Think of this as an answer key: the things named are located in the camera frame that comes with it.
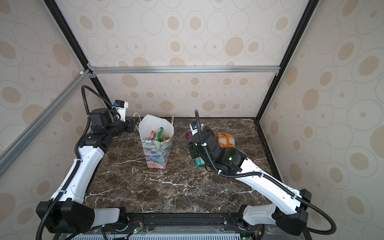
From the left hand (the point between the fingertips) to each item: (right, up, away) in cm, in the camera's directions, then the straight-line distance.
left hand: (141, 115), depth 72 cm
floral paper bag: (+3, -10, +17) cm, 20 cm away
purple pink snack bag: (+22, -10, +34) cm, 42 cm away
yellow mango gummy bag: (+8, -12, +20) cm, 25 cm away
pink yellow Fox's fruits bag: (0, -10, +21) cm, 24 cm away
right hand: (+26, -11, -5) cm, 29 cm away
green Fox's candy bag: (+5, -9, +17) cm, 20 cm away
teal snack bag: (+29, -27, +21) cm, 45 cm away
